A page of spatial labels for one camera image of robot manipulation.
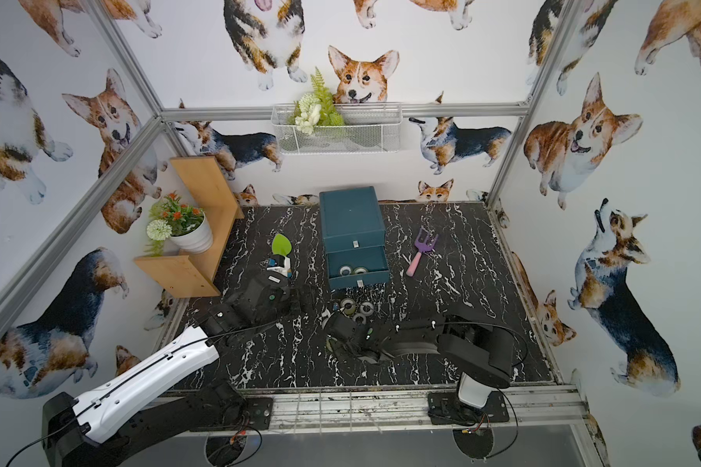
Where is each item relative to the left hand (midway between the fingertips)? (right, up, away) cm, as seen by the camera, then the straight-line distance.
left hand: (305, 283), depth 77 cm
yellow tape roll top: (+10, -10, +15) cm, 21 cm away
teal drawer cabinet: (+13, +12, +10) cm, 20 cm away
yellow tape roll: (+9, +1, +15) cm, 18 cm away
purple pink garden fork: (+38, +10, +33) cm, 51 cm away
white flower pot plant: (-42, +15, +17) cm, 48 cm away
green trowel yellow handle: (-17, +8, +33) cm, 38 cm away
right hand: (+9, -15, +9) cm, 19 cm away
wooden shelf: (-35, +1, +8) cm, 36 cm away
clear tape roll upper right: (+16, -12, +14) cm, 25 cm away
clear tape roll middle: (+14, -12, +13) cm, 23 cm away
